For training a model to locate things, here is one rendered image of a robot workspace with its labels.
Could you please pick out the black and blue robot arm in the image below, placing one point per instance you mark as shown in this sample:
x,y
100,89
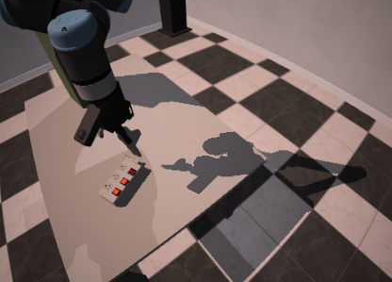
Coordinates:
x,y
78,31

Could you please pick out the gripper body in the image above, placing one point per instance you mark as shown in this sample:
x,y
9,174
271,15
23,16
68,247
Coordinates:
x,y
118,107

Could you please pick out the white power strip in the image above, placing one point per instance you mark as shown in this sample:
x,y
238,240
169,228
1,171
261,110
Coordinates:
x,y
122,181

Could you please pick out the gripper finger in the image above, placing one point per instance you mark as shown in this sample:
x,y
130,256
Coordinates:
x,y
131,144
100,132

